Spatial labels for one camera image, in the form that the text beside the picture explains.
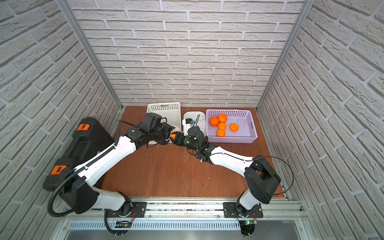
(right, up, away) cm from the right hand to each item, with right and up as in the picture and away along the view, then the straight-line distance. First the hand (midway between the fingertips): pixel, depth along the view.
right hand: (173, 134), depth 78 cm
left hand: (+3, +3, 0) cm, 5 cm away
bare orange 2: (+24, +7, +25) cm, 36 cm away
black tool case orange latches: (-41, -2, -6) cm, 41 cm away
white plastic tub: (+10, +11, +30) cm, 34 cm away
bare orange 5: (+29, -1, +22) cm, 36 cm away
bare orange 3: (+39, +3, +25) cm, 46 cm away
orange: (0, 0, -3) cm, 3 cm away
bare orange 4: (+30, +4, +25) cm, 39 cm away
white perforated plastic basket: (-8, +16, +38) cm, 42 cm away
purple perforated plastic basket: (+45, +3, +31) cm, 55 cm away
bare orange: (+31, +10, +29) cm, 44 cm away
